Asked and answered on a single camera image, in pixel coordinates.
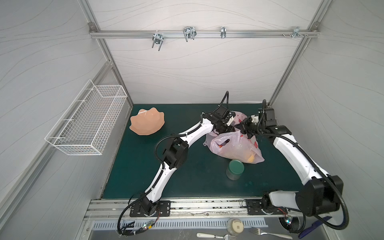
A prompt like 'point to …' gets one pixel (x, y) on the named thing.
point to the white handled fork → (227, 236)
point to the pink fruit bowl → (147, 122)
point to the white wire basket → (86, 127)
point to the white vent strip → (179, 224)
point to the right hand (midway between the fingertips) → (236, 120)
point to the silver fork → (258, 231)
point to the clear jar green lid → (235, 168)
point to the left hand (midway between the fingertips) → (235, 132)
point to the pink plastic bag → (235, 145)
